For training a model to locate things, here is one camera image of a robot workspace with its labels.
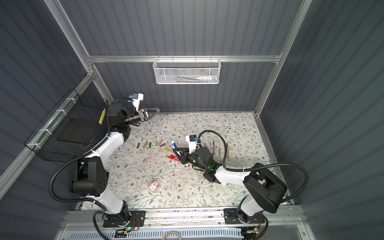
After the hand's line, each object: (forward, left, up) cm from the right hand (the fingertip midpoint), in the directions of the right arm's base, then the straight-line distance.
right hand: (175, 150), depth 77 cm
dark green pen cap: (+15, +30, -19) cm, 39 cm away
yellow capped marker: (+12, +9, -19) cm, 24 cm away
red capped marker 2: (+7, +7, -20) cm, 22 cm away
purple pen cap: (+18, +14, -18) cm, 29 cm away
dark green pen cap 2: (+16, +22, -19) cm, 33 cm away
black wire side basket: (+10, +50, +11) cm, 52 cm away
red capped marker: (+4, +2, -19) cm, 19 cm away
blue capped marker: (+2, +1, +2) cm, 3 cm away
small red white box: (-12, +14, -17) cm, 25 cm away
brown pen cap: (+16, +25, -19) cm, 35 cm away
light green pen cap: (+17, +18, -18) cm, 31 cm away
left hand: (+15, +7, +14) cm, 22 cm away
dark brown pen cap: (+16, +13, -19) cm, 28 cm away
